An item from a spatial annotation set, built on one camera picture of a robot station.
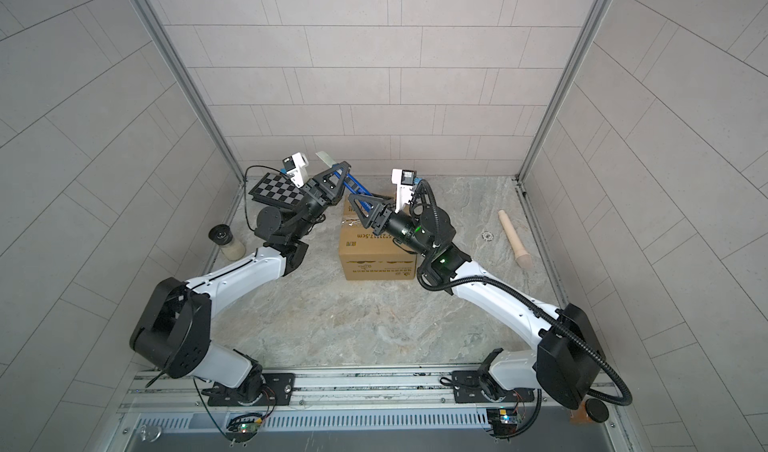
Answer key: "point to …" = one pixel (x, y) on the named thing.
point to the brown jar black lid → (589, 411)
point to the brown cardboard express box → (366, 256)
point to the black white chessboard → (278, 188)
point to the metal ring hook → (150, 433)
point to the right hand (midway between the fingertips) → (351, 203)
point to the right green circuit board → (502, 421)
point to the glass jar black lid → (231, 247)
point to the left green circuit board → (244, 427)
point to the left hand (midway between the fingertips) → (354, 170)
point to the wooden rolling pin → (523, 258)
